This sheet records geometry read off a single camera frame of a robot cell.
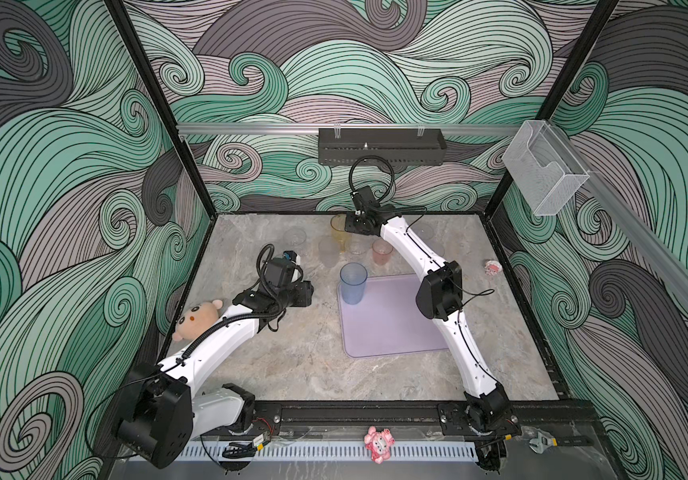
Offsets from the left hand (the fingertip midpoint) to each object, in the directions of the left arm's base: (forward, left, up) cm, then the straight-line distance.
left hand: (306, 286), depth 84 cm
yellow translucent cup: (+23, -10, -4) cm, 25 cm away
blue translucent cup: (+8, -14, -9) cm, 19 cm away
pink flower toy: (-37, -19, -8) cm, 42 cm away
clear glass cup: (+26, +7, -9) cm, 29 cm away
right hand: (+26, -13, 0) cm, 29 cm away
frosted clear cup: (+21, -6, -11) cm, 24 cm away
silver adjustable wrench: (-35, -59, -10) cm, 69 cm away
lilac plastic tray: (-3, -25, -14) cm, 29 cm away
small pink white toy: (+13, -62, -8) cm, 64 cm away
